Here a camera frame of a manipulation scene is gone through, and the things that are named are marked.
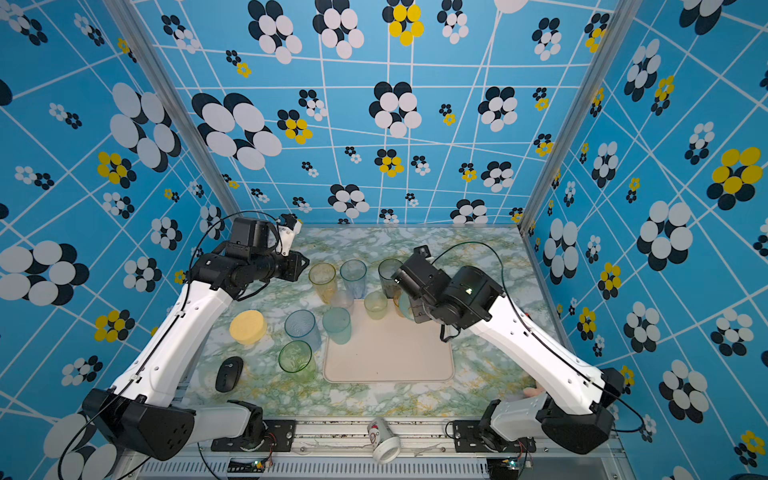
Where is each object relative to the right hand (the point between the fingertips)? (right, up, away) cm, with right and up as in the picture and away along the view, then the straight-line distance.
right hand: (429, 298), depth 68 cm
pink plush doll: (+28, -26, +8) cm, 39 cm away
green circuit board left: (-41, -40, +2) cm, 57 cm away
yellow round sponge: (-52, -12, +21) cm, 57 cm away
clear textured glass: (-25, -4, +28) cm, 38 cm away
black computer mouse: (-54, -23, +14) cm, 61 cm away
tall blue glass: (-21, +4, +26) cm, 34 cm away
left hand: (-31, +9, +7) cm, 33 cm away
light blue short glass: (-35, -10, +17) cm, 40 cm away
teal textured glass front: (-25, -12, +22) cm, 36 cm away
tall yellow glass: (-31, +3, +28) cm, 42 cm away
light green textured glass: (-14, -6, +28) cm, 32 cm away
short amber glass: (-7, -4, +23) cm, 25 cm away
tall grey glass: (-10, +5, +28) cm, 30 cm away
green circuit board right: (+20, -40, +2) cm, 45 cm away
